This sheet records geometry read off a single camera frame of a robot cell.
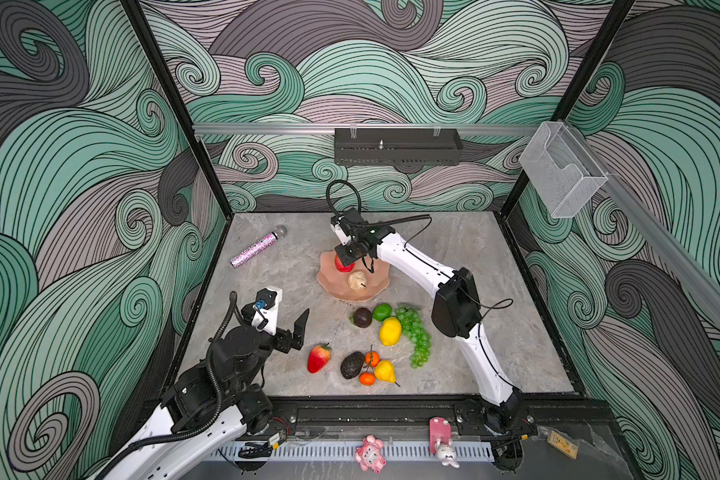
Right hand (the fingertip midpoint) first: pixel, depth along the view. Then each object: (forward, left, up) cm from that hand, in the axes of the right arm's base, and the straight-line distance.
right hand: (345, 251), depth 94 cm
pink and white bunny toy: (-50, -23, -5) cm, 55 cm away
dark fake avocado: (-33, -3, -6) cm, 34 cm away
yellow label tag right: (-50, -53, -9) cm, 74 cm away
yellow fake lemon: (-23, -14, -8) cm, 28 cm away
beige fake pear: (-8, -4, -4) cm, 10 cm away
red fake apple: (-4, +1, -4) cm, 6 cm away
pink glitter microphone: (+8, +33, -9) cm, 35 cm away
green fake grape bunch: (-24, -21, -7) cm, 32 cm away
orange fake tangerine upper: (-31, -8, -9) cm, 33 cm away
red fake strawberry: (-31, +6, -8) cm, 33 cm away
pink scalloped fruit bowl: (-6, +3, -10) cm, 12 cm away
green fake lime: (-17, -12, -9) cm, 22 cm away
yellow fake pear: (-35, -12, -8) cm, 37 cm away
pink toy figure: (-52, -7, -7) cm, 53 cm away
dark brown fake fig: (-20, -6, -7) cm, 22 cm away
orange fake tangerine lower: (-36, -7, -9) cm, 38 cm away
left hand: (-26, +11, +14) cm, 32 cm away
